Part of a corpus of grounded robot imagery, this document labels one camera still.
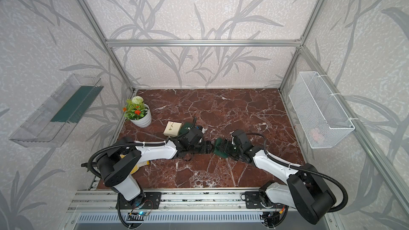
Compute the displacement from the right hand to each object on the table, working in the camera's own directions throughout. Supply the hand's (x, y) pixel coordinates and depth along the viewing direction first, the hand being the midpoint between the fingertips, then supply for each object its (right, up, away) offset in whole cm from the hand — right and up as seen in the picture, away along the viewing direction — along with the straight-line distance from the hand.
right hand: (219, 148), depth 85 cm
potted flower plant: (-46, +20, +4) cm, 50 cm away
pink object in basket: (+45, +10, -12) cm, 48 cm away
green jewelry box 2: (-22, +8, +11) cm, 26 cm away
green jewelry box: (0, +3, +1) cm, 4 cm away
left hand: (-5, -1, +3) cm, 6 cm away
